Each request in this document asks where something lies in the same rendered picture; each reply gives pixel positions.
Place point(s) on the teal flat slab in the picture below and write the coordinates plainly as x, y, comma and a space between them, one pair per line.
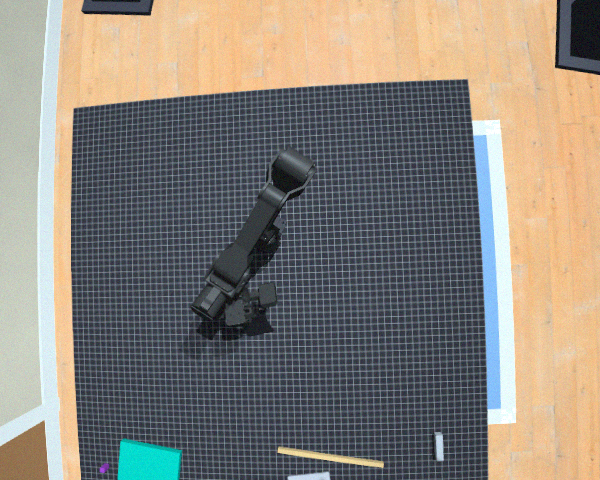
143, 461

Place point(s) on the black work mat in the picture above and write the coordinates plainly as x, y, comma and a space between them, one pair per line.
379, 332

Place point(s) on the tan flat bar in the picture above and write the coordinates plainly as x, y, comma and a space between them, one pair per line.
330, 457

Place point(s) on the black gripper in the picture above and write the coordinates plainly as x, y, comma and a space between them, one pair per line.
266, 292

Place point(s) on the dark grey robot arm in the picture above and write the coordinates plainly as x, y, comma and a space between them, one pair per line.
291, 170

